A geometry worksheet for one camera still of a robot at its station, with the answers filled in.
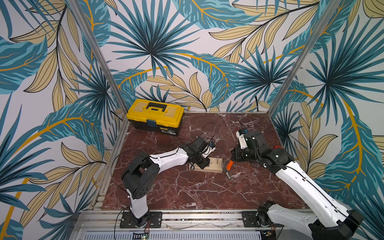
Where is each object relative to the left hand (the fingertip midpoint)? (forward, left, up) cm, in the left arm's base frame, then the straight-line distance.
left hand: (205, 163), depth 88 cm
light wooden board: (-1, -6, -1) cm, 6 cm away
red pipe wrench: (+15, -50, -4) cm, 52 cm away
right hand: (-1, -12, +16) cm, 20 cm away
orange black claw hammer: (-6, -11, +9) cm, 15 cm away
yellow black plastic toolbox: (+25, +28, +12) cm, 40 cm away
